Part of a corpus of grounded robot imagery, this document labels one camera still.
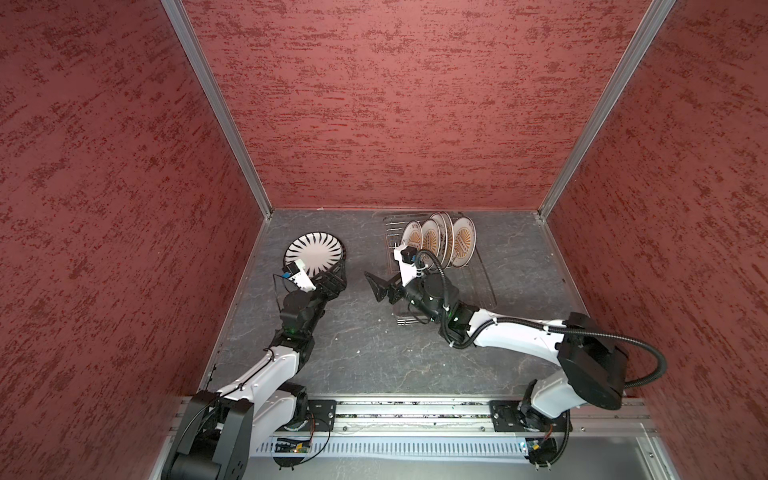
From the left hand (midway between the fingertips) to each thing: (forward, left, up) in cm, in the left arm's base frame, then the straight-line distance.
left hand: (338, 270), depth 83 cm
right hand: (-4, -12, +7) cm, 14 cm away
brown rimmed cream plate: (+15, +10, -15) cm, 24 cm away
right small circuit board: (-40, -53, -18) cm, 69 cm away
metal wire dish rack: (+7, -43, -16) cm, 46 cm away
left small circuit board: (-40, +9, -19) cm, 45 cm away
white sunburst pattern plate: (+20, -22, -7) cm, 31 cm away
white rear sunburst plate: (+17, -40, -7) cm, 44 cm away
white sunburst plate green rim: (+18, -29, -6) cm, 35 cm away
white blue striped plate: (+25, +14, -14) cm, 32 cm away
